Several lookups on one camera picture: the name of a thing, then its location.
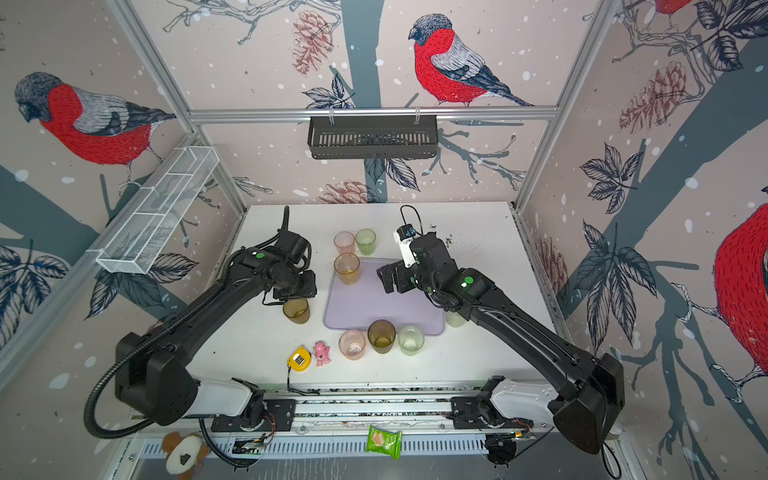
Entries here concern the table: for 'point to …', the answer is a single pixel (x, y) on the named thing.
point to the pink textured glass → (352, 344)
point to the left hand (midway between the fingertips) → (309, 291)
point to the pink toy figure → (321, 353)
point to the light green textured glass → (411, 339)
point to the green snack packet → (384, 442)
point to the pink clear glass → (345, 242)
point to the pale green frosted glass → (454, 319)
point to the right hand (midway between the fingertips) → (389, 269)
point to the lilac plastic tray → (355, 307)
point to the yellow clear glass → (347, 266)
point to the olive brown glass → (381, 334)
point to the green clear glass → (366, 241)
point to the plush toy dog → (185, 453)
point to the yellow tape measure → (299, 359)
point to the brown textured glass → (296, 310)
